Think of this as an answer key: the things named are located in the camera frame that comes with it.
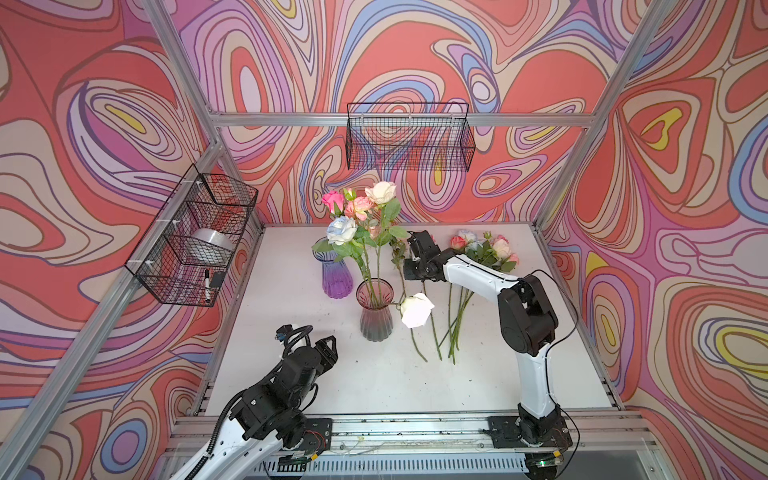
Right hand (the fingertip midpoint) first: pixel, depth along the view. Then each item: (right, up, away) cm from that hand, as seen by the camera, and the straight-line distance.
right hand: (411, 274), depth 98 cm
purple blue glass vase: (-24, 0, -7) cm, 25 cm away
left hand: (-22, -16, -21) cm, 34 cm away
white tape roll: (-52, +11, -25) cm, 59 cm away
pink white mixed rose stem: (+29, +8, +6) cm, 30 cm away
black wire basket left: (-58, +6, -27) cm, 64 cm away
